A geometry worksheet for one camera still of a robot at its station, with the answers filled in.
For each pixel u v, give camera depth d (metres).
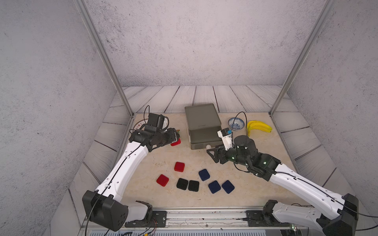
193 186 0.83
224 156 0.62
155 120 0.57
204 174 0.87
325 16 0.73
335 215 0.39
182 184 0.84
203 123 0.87
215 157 0.62
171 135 0.67
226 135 0.61
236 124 1.11
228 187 0.83
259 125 1.05
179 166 0.91
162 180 0.86
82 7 0.70
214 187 0.84
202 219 0.74
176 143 0.70
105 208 0.38
